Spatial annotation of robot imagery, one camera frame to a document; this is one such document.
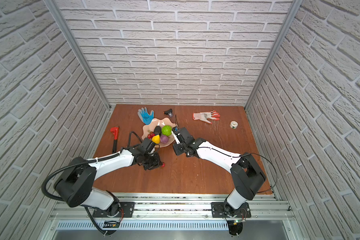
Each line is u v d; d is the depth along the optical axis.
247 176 0.44
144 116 1.13
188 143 0.65
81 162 0.47
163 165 0.87
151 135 0.95
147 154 0.74
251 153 0.47
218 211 0.74
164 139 0.94
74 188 0.43
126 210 0.74
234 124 1.07
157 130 0.99
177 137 0.69
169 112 1.14
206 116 1.14
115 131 1.03
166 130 0.97
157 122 1.05
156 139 0.92
